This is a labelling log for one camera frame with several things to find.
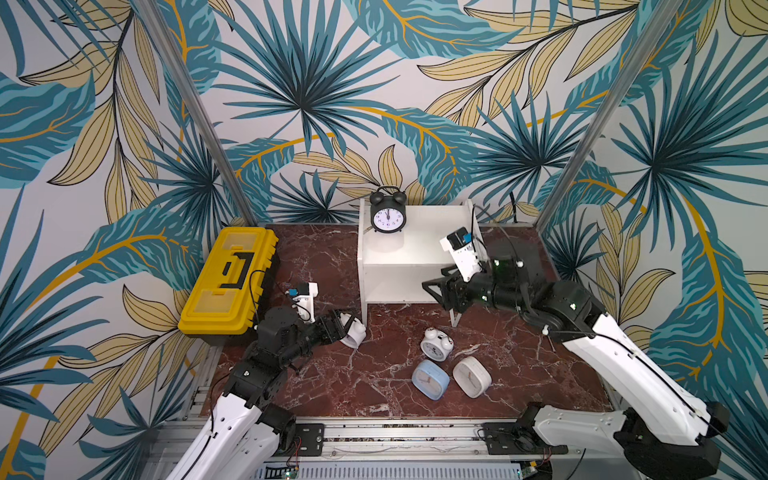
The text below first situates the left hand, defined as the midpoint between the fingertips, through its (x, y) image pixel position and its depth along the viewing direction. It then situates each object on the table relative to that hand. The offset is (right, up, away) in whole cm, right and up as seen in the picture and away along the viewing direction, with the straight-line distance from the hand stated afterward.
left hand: (349, 319), depth 71 cm
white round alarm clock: (0, -7, +14) cm, 15 cm away
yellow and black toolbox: (-33, +5, +8) cm, 34 cm away
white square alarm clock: (+31, -17, +7) cm, 36 cm away
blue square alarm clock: (+20, -17, +7) cm, 28 cm away
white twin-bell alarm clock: (+22, -9, +11) cm, 27 cm away
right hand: (+19, +11, -8) cm, 23 cm away
